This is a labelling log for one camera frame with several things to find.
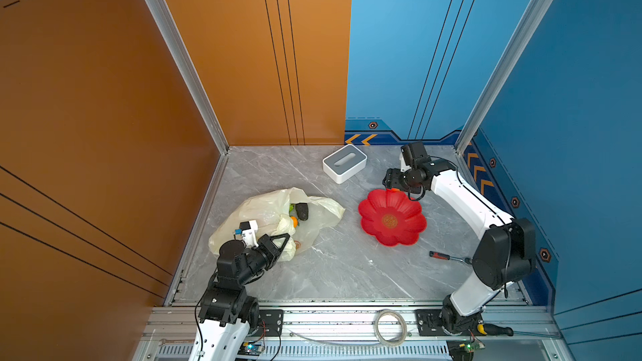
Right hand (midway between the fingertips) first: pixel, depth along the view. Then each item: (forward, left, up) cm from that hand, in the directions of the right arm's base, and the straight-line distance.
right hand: (391, 182), depth 89 cm
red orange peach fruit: (-6, 0, +5) cm, 8 cm away
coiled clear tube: (-45, +7, -14) cm, 48 cm away
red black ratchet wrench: (-21, -17, -16) cm, 31 cm away
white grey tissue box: (+19, +16, -10) cm, 27 cm away
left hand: (-21, +34, +3) cm, 40 cm away
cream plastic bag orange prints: (-4, +37, -14) cm, 40 cm away
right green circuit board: (-47, -16, -17) cm, 53 cm away
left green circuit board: (-47, +45, -16) cm, 67 cm away
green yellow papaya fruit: (-8, +35, -13) cm, 38 cm away
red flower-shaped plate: (-6, -2, -15) cm, 16 cm away
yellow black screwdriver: (-43, -25, -13) cm, 51 cm away
